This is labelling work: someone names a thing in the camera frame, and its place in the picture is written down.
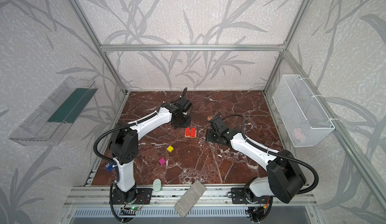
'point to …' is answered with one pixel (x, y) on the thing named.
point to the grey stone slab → (189, 198)
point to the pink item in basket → (299, 134)
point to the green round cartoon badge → (209, 118)
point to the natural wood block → (187, 136)
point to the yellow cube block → (170, 148)
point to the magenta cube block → (162, 160)
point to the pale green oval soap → (157, 185)
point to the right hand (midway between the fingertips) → (209, 131)
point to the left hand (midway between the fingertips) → (189, 120)
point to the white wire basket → (304, 119)
